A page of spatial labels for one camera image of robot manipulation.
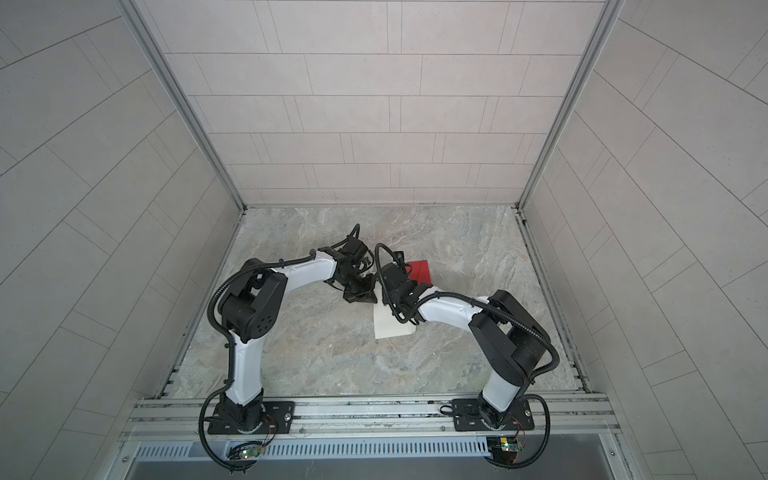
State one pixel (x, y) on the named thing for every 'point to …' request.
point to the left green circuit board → (250, 452)
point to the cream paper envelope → (386, 323)
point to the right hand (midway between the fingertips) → (391, 287)
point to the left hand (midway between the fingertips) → (384, 294)
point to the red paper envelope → (419, 271)
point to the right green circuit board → (504, 449)
